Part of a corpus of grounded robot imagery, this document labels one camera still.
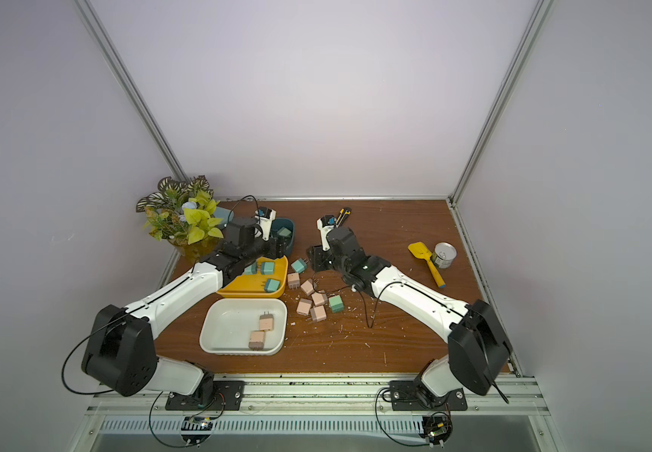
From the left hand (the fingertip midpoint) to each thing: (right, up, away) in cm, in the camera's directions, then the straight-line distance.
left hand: (284, 234), depth 86 cm
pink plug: (+7, -18, +6) cm, 20 cm away
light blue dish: (-27, +6, +21) cm, 35 cm away
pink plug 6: (-8, -31, -4) cm, 33 cm away
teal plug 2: (-8, -12, +11) cm, 18 cm away
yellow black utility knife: (+20, +8, +28) cm, 35 cm away
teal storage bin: (-1, +3, -6) cm, 7 cm away
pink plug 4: (+6, -23, +2) cm, 24 cm away
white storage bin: (-18, -28, 0) cm, 33 cm away
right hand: (+9, -2, -7) cm, 12 cm away
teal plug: (+3, -12, +12) cm, 17 cm away
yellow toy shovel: (+48, -7, +15) cm, 51 cm away
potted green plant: (-30, +6, -3) cm, 31 cm away
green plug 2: (-6, -18, +7) cm, 20 cm away
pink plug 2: (+10, -21, +4) cm, 24 cm away
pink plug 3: (+2, -16, +7) cm, 18 cm away
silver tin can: (+54, -8, +11) cm, 56 cm away
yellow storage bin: (-12, -18, +7) cm, 23 cm away
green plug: (+16, -23, +3) cm, 28 cm away
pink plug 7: (-6, -27, -1) cm, 28 cm away
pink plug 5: (+11, -25, 0) cm, 27 cm away
